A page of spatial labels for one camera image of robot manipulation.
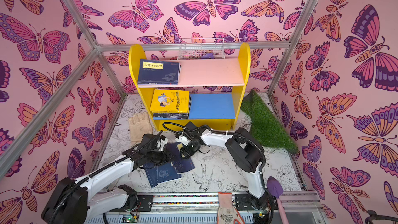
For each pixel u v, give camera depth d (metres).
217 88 1.22
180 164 0.83
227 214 0.70
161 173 0.81
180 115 0.88
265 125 0.96
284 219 0.68
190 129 0.75
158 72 0.72
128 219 0.73
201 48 0.93
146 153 0.66
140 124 1.03
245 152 0.50
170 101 0.88
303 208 0.73
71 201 0.40
